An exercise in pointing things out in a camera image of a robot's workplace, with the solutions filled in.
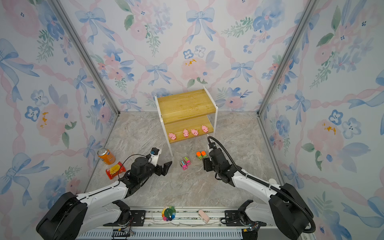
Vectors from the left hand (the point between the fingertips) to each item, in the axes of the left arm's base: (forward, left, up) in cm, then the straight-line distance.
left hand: (165, 157), depth 85 cm
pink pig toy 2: (+12, -17, +9) cm, 22 cm away
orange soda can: (+1, +34, 0) cm, 34 cm away
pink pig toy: (+14, -23, +8) cm, 28 cm away
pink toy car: (-1, -10, -7) cm, 13 cm away
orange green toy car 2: (+7, -22, -7) cm, 25 cm away
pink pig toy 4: (+9, -4, +9) cm, 13 cm away
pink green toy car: (+2, -13, -8) cm, 15 cm away
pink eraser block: (-28, -21, -7) cm, 36 cm away
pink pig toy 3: (+11, -12, +8) cm, 18 cm away
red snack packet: (-5, +30, -8) cm, 32 cm away
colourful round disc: (-26, -4, -9) cm, 28 cm away
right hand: (+1, -24, -2) cm, 24 cm away
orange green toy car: (+6, -19, -8) cm, 21 cm away
